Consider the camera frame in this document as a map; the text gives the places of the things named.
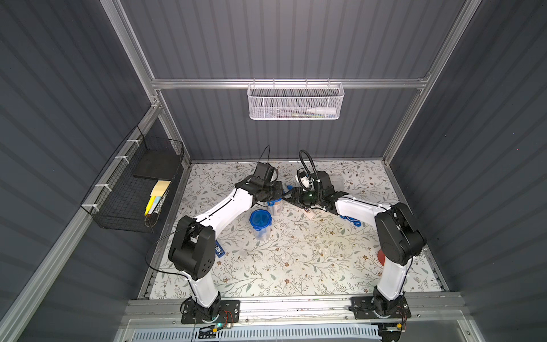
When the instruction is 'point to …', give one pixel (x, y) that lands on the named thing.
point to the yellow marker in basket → (151, 200)
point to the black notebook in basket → (158, 164)
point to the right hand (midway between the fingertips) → (286, 197)
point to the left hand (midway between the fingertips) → (285, 192)
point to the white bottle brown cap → (308, 212)
